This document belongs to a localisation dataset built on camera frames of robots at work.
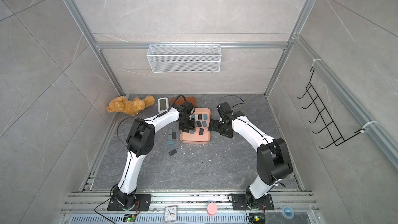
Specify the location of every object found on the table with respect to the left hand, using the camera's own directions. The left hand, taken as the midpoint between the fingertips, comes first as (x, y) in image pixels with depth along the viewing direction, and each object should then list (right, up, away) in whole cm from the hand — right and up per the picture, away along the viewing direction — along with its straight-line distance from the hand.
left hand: (196, 128), depth 98 cm
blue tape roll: (+44, -36, -27) cm, 63 cm away
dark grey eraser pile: (-14, -4, -1) cm, 15 cm away
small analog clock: (-11, -35, -29) cm, 47 cm away
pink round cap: (+8, -29, -34) cm, 46 cm away
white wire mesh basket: (-8, +46, +2) cm, 47 cm away
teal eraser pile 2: (-16, -8, -6) cm, 19 cm away
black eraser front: (+1, +3, +5) cm, 6 cm away
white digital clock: (-24, +15, +10) cm, 30 cm away
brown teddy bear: (-40, +14, -2) cm, 43 cm away
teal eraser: (+6, +7, +9) cm, 13 cm away
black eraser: (+2, +7, +9) cm, 12 cm away
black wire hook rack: (+58, +2, -38) cm, 69 cm away
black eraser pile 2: (-14, -13, -8) cm, 21 cm away
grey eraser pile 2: (-16, -5, -3) cm, 18 cm away
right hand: (+13, 0, -10) cm, 16 cm away
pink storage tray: (+3, -5, 0) cm, 6 cm away
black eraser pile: (+3, -2, 0) cm, 4 cm away
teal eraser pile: (+5, +3, +5) cm, 8 cm away
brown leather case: (-13, +19, +19) cm, 30 cm away
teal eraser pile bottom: (-3, -2, -1) cm, 4 cm away
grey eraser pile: (-17, -2, 0) cm, 17 cm away
